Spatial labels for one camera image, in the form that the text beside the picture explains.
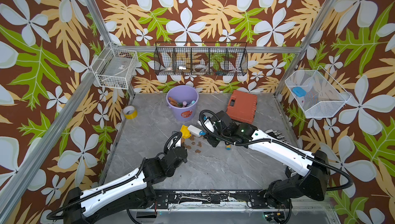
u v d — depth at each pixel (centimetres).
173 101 98
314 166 42
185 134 84
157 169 54
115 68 86
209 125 66
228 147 90
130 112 110
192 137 82
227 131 58
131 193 50
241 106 108
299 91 86
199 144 93
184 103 93
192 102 95
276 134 96
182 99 106
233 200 75
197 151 91
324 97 78
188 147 93
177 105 101
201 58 97
